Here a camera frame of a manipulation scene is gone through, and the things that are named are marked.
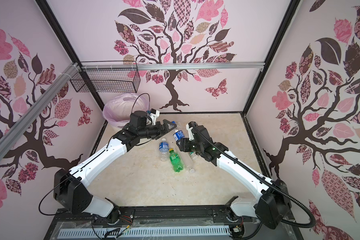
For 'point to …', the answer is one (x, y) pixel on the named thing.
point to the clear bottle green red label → (193, 156)
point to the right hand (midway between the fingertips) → (181, 140)
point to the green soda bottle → (177, 163)
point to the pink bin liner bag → (118, 109)
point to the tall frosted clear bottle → (188, 162)
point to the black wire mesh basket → (108, 76)
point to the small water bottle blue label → (164, 148)
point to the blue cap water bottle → (178, 135)
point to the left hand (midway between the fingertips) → (172, 130)
